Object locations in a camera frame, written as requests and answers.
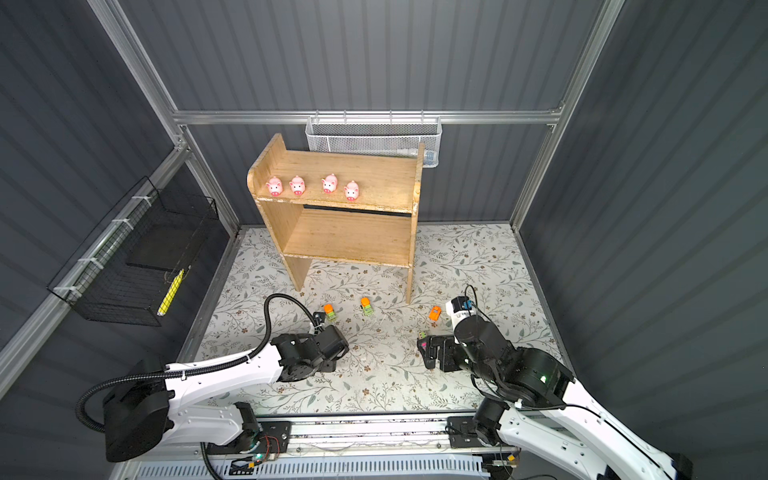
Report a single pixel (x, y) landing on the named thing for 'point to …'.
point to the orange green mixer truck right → (366, 306)
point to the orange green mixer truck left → (329, 311)
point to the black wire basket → (128, 269)
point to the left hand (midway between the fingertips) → (326, 354)
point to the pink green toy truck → (422, 335)
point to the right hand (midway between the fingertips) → (435, 346)
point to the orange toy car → (435, 313)
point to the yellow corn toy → (171, 292)
